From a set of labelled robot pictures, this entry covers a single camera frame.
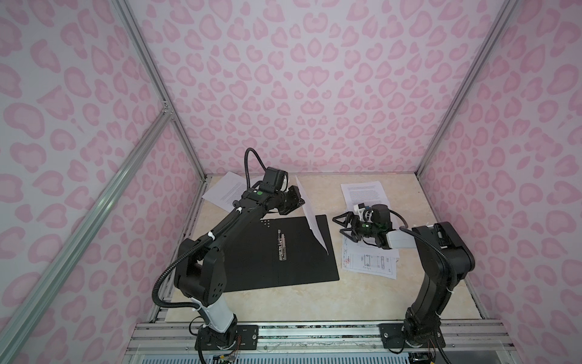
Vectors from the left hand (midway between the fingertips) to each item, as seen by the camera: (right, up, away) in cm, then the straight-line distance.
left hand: (308, 197), depth 83 cm
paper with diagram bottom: (+22, -24, +9) cm, 34 cm away
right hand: (+13, -11, +9) cm, 19 cm away
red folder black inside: (-11, -23, +10) cm, 27 cm away
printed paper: (+31, +1, +28) cm, 42 cm away
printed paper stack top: (+3, -10, +20) cm, 23 cm away
